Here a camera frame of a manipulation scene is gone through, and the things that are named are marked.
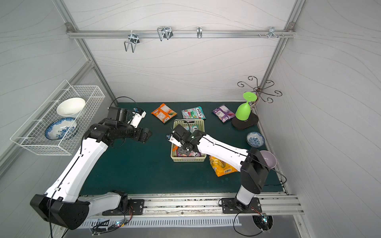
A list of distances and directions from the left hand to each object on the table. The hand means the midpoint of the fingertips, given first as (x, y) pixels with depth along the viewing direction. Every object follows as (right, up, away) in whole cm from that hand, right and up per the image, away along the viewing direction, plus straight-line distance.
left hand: (143, 130), depth 73 cm
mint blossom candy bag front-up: (+25, +10, +38) cm, 47 cm away
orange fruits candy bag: (+2, +10, +39) cm, 40 cm away
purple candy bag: (+48, +10, +38) cm, 62 cm away
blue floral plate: (-33, +2, -10) cm, 35 cm away
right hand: (+22, -5, +10) cm, 25 cm away
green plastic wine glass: (+54, +10, +11) cm, 56 cm away
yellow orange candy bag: (+41, -22, +9) cm, 47 cm away
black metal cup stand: (+59, +1, +32) cm, 67 cm away
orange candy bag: (+14, -12, +11) cm, 22 cm away
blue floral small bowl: (+67, -8, +25) cm, 72 cm away
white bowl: (-38, +12, +1) cm, 39 cm away
